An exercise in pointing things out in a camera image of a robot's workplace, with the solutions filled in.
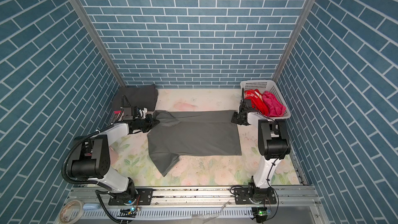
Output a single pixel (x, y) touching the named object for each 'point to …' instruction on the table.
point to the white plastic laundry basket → (263, 85)
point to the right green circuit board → (259, 213)
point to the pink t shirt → (275, 108)
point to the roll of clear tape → (71, 211)
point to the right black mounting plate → (242, 196)
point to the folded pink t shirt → (117, 111)
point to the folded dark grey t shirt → (143, 97)
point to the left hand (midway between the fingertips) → (159, 120)
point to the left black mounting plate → (144, 196)
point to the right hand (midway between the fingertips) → (234, 117)
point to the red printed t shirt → (257, 102)
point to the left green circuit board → (127, 212)
